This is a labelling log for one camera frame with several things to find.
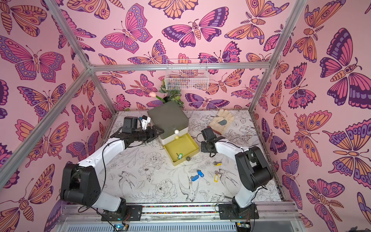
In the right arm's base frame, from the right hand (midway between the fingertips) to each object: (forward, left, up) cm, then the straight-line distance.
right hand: (203, 147), depth 95 cm
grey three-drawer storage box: (+11, +22, +18) cm, 30 cm away
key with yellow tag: (-18, -7, -3) cm, 20 cm away
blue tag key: (-16, +2, -4) cm, 17 cm away
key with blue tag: (-19, +6, -3) cm, 20 cm away
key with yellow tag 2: (-10, -8, -3) cm, 13 cm away
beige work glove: (+25, -16, -3) cm, 30 cm away
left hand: (+1, +25, +15) cm, 29 cm away
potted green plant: (+27, +21, +22) cm, 40 cm away
